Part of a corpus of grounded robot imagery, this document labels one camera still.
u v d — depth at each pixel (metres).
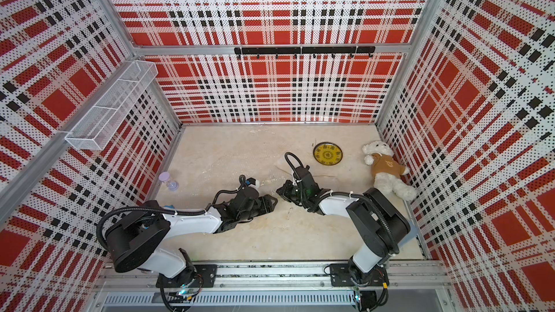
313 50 0.89
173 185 0.95
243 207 0.68
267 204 0.78
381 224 0.41
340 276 0.73
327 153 1.08
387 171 0.91
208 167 1.04
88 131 0.68
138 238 0.44
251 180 0.82
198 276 0.73
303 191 0.70
